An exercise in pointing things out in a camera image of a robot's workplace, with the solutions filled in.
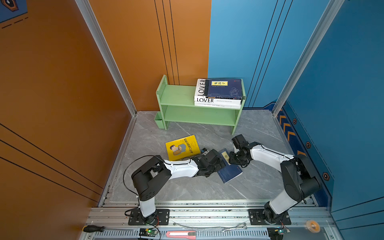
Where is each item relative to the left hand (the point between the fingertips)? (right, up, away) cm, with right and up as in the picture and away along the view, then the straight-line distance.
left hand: (223, 166), depth 87 cm
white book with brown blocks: (+3, +35, -2) cm, 35 cm away
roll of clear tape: (+41, -24, -16) cm, 50 cm away
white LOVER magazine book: (-14, +40, -4) cm, 42 cm away
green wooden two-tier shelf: (-27, +37, +2) cm, 46 cm away
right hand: (+5, +1, +5) cm, 8 cm away
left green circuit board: (-38, -27, -16) cm, 50 cm away
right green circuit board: (+23, -27, -16) cm, 39 cm away
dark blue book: (+4, -3, +1) cm, 6 cm away
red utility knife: (-20, -27, -18) cm, 38 cm away
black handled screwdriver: (-64, -25, -17) cm, 71 cm away
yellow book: (-24, +9, +10) cm, 28 cm away
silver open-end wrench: (+5, -25, -16) cm, 30 cm away
